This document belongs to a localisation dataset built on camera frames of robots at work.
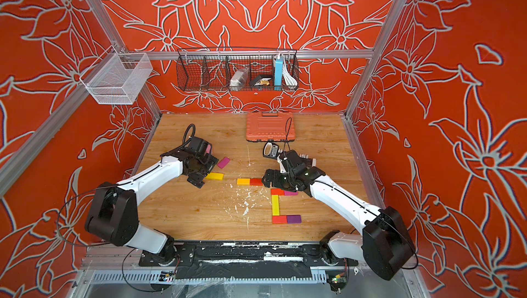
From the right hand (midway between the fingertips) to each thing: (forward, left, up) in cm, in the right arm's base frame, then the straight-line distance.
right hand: (266, 182), depth 80 cm
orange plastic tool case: (+36, -2, -8) cm, 37 cm away
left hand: (+8, +23, -4) cm, 25 cm away
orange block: (+6, +11, -12) cm, 18 cm away
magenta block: (+15, +21, -9) cm, 27 cm away
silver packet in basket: (+41, +13, +21) cm, 48 cm away
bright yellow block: (+7, +24, -8) cm, 26 cm away
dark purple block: (-11, -11, -11) cm, 19 cm away
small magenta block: (0, -10, -9) cm, 14 cm away
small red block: (+7, +5, -14) cm, 17 cm away
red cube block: (0, -5, -10) cm, 11 cm away
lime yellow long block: (-5, -4, -10) cm, 12 cm away
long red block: (-11, -5, -11) cm, 17 cm away
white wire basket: (+39, +69, +22) cm, 83 cm away
